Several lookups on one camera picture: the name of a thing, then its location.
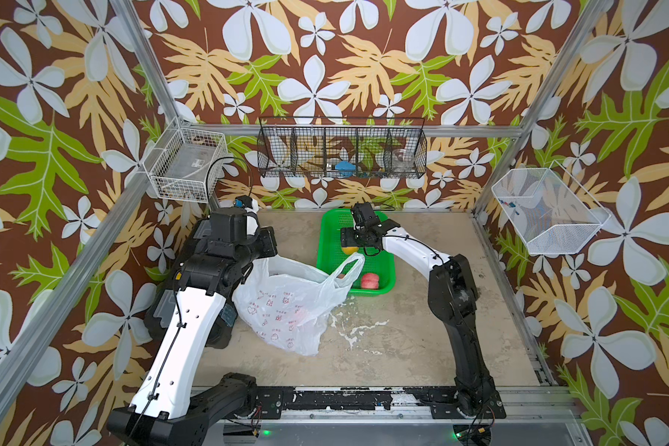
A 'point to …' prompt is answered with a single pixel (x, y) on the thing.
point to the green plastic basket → (334, 261)
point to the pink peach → (370, 281)
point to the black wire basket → (342, 148)
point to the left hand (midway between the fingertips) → (275, 231)
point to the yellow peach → (350, 250)
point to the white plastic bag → (287, 303)
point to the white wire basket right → (553, 214)
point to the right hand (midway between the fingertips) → (348, 236)
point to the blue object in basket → (346, 167)
